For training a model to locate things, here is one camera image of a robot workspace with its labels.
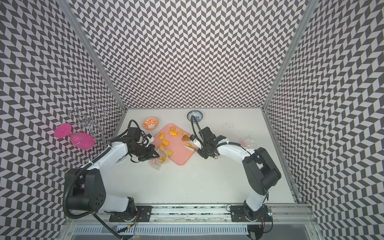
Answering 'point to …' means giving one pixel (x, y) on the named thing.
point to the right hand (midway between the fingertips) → (203, 151)
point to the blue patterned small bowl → (197, 114)
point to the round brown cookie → (172, 128)
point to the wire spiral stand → (91, 118)
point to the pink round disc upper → (62, 130)
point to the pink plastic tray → (172, 138)
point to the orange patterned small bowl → (150, 123)
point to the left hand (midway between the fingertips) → (158, 157)
